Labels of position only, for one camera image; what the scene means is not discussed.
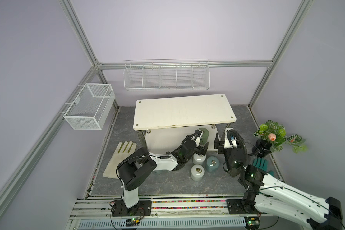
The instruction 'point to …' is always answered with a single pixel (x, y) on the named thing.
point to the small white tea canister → (199, 159)
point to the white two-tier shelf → (164, 122)
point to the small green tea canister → (204, 138)
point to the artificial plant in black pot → (271, 136)
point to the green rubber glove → (262, 163)
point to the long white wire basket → (166, 74)
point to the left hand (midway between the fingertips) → (203, 139)
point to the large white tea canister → (197, 172)
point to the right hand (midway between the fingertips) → (227, 134)
